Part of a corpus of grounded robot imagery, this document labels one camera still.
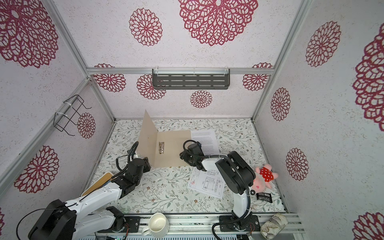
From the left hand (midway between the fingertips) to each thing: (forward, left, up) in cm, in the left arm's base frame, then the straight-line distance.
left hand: (144, 161), depth 88 cm
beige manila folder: (+15, -7, -8) cm, 18 cm away
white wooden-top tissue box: (-9, +22, -3) cm, 24 cm away
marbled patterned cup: (-34, -64, -4) cm, 73 cm away
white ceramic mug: (-31, -11, -9) cm, 34 cm away
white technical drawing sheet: (-10, -39, -8) cm, 41 cm away
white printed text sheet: (+23, -40, -9) cm, 47 cm away
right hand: (+8, -21, -4) cm, 23 cm away
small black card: (-19, -67, -6) cm, 70 cm away
